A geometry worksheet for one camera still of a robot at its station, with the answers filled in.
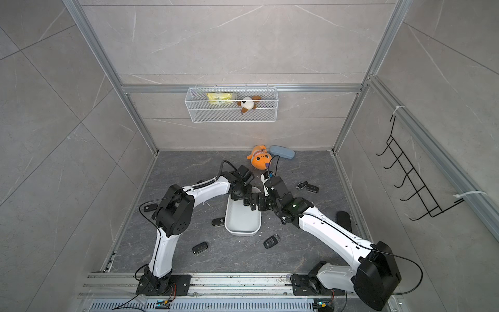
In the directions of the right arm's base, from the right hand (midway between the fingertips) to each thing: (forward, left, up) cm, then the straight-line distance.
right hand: (259, 196), depth 80 cm
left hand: (+10, +3, -13) cm, 17 cm away
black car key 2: (-16, +26, -15) cm, 34 cm away
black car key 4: (+15, -23, -15) cm, 31 cm away
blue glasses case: (+40, -15, -14) cm, 45 cm away
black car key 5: (+14, -29, -16) cm, 36 cm away
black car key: (-4, +19, -16) cm, 25 cm away
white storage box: (-3, +9, -16) cm, 19 cm away
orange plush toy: (+30, -1, -8) cm, 31 cm away
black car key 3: (+3, +55, -15) cm, 57 cm away
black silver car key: (-13, -5, -16) cm, 21 cm away
